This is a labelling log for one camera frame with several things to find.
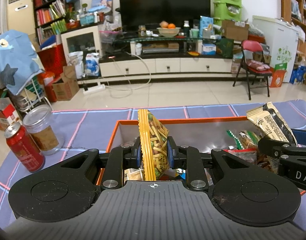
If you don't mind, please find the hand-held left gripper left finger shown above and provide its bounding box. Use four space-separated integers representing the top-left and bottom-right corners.
60 136 141 190

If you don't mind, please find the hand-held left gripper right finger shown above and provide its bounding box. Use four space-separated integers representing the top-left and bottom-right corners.
166 135 258 190

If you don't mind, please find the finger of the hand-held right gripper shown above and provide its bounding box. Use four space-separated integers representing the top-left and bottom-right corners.
291 129 306 147
258 137 306 174

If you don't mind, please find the yellow striped pea snack packet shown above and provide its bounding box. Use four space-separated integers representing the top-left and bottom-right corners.
137 109 171 182

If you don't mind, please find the beige snack packet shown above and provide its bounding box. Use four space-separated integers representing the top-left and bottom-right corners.
246 102 299 147

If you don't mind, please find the clear bag of red dates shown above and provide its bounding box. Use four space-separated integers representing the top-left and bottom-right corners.
224 148 258 164

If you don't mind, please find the orange cardboard box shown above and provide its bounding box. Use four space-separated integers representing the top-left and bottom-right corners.
95 116 306 195

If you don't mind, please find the green striped snack packet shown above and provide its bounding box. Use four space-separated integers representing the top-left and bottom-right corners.
239 131 262 148
226 129 243 150

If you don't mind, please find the purple plaid tablecloth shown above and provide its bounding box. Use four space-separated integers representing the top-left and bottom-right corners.
0 99 306 230

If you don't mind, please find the orange green gift bag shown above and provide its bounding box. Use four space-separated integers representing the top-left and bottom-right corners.
270 64 287 88

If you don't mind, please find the white power strip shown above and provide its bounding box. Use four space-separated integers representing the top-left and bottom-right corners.
83 84 105 95

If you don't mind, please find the white tv stand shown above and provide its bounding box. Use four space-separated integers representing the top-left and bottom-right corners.
99 36 237 78

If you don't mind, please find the red folding chair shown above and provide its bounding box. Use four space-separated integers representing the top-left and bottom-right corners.
232 40 273 100

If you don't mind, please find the white chest freezer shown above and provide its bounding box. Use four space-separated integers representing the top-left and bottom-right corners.
252 15 299 83

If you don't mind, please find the cardboard box on floor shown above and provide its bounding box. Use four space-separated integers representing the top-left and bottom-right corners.
52 66 80 102

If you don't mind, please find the glass jar with cork sleeve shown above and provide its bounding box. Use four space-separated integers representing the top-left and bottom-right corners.
22 104 60 155

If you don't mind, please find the blue white bag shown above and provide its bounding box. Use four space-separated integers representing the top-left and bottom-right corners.
85 53 101 77

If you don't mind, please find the dark green bag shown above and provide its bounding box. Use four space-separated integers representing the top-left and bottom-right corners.
216 38 234 59

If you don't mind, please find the white plastic bag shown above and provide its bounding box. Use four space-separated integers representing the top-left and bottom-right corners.
68 51 85 79

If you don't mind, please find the blue white tissue box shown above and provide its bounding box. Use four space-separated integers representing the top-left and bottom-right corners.
201 43 216 55

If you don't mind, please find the red soda can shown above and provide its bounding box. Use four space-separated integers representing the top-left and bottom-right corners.
4 122 45 173

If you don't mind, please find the brown cardboard box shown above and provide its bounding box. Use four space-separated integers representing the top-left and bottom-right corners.
221 19 249 41

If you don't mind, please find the beige fruit bowl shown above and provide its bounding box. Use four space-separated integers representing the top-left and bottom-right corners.
156 27 181 37

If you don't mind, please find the white glass-door cabinet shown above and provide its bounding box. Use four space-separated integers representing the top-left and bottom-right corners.
60 25 102 63

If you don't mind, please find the wooden shelf unit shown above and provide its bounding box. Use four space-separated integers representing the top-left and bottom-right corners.
280 0 306 55

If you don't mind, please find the light blue snack bag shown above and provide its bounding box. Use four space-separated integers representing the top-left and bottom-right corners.
200 16 214 34

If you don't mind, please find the red white carton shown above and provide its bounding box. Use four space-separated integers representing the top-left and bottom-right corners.
0 94 21 130

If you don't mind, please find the green storage rack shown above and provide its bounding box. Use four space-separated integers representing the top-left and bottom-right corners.
213 0 243 28

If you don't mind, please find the black television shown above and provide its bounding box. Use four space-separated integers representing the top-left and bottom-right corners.
118 0 211 32

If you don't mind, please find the blue star cloth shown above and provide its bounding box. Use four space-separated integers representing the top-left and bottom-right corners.
0 29 45 95

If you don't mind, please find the dark bookshelf with books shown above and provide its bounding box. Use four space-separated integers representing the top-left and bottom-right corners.
33 0 80 38

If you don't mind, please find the standing air conditioner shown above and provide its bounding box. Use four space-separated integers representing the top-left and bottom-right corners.
7 0 35 37

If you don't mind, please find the white cable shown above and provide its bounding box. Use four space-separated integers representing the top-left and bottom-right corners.
105 52 152 98

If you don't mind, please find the white wire rack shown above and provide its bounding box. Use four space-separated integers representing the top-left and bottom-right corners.
23 76 50 112

